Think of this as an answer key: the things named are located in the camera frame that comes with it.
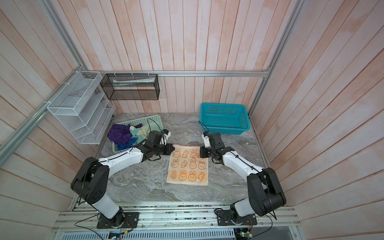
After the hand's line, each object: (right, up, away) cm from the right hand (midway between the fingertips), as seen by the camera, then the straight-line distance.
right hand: (201, 149), depth 90 cm
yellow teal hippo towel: (-41, +9, +13) cm, 45 cm away
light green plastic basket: (-33, +17, +16) cm, 41 cm away
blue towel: (-48, +2, +5) cm, 48 cm away
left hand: (-16, -1, -1) cm, 16 cm away
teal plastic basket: (+22, +21, +28) cm, 41 cm away
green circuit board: (+19, -38, -20) cm, 47 cm away
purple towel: (-54, +10, +7) cm, 55 cm away
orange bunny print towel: (-9, -11, +2) cm, 14 cm away
